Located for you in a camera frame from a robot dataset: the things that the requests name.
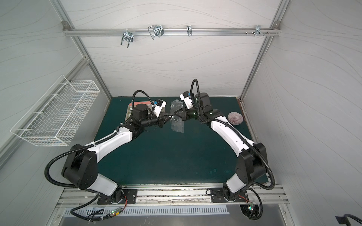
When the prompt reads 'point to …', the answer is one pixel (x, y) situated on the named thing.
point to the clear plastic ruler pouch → (176, 121)
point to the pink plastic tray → (129, 110)
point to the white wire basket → (51, 121)
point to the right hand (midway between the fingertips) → (175, 112)
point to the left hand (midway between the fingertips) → (172, 116)
